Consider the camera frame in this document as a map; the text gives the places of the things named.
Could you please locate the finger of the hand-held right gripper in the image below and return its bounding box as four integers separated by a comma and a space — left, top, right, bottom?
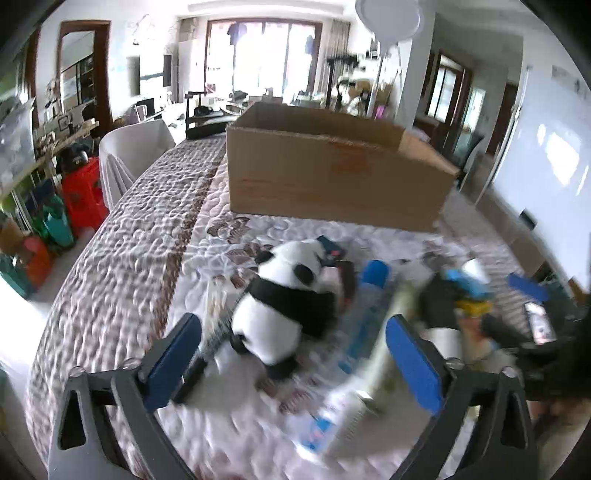
507, 272, 552, 303

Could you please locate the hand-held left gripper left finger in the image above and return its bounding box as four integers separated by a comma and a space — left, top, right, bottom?
46, 313, 204, 480

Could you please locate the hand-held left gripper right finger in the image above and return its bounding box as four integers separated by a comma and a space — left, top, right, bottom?
385, 314, 539, 480

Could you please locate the green white snack packet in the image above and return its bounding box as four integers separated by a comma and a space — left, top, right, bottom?
365, 277, 421, 411

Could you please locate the dark remote control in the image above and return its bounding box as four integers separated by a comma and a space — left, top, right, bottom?
173, 318, 234, 404

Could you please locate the white cup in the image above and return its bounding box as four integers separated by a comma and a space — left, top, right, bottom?
427, 327, 462, 361

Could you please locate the toy figure with blue cap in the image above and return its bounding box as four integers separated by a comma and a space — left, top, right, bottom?
443, 258, 496, 324

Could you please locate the blue capped bottle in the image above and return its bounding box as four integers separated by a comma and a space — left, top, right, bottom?
339, 259, 394, 374

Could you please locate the white blue packet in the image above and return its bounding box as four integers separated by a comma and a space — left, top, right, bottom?
300, 388, 375, 457

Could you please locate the panda plush toy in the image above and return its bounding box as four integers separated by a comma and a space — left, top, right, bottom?
228, 237, 340, 379

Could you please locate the brown cardboard box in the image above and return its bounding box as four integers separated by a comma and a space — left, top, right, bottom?
225, 102, 462, 233

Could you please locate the smartphone with lit screen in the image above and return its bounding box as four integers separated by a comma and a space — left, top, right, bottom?
524, 300, 557, 344

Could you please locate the green plastic basket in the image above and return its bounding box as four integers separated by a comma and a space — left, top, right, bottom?
44, 196, 75, 250

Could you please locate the red plastic stool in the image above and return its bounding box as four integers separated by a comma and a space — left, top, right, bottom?
61, 157, 109, 229

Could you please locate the wooden door with glass panes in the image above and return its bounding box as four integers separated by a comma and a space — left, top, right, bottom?
425, 51, 472, 144

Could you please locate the white covered chair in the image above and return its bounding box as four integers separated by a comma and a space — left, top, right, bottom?
98, 119, 177, 210

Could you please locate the black cap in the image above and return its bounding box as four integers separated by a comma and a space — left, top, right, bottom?
58, 145, 92, 175

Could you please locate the flat screen television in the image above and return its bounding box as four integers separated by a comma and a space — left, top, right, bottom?
139, 54, 172, 95

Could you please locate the round white ceiling lamp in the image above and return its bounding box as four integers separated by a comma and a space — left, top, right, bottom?
355, 0, 423, 44

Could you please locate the wooden framed mirror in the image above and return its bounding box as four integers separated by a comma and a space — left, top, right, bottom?
56, 19, 114, 139

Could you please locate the glass balcony door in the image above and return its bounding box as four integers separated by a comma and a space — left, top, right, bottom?
205, 18, 324, 100

